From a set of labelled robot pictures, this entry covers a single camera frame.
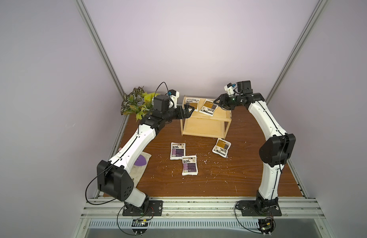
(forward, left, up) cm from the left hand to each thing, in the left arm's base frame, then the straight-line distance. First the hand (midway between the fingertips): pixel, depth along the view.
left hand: (189, 108), depth 76 cm
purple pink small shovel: (-15, +31, -33) cm, 47 cm away
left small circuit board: (-49, +24, -35) cm, 64 cm away
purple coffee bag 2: (-19, 0, -31) cm, 36 cm away
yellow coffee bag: (+14, -2, -9) cm, 17 cm away
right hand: (+11, -16, -4) cm, 20 cm away
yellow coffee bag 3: (-6, -21, -30) cm, 37 cm away
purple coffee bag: (-8, +8, -31) cm, 33 cm away
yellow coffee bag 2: (+10, -12, -9) cm, 18 cm away
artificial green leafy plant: (+19, +36, -14) cm, 43 cm away
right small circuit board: (-47, -38, -33) cm, 69 cm away
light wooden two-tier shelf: (+12, -8, -30) cm, 33 cm away
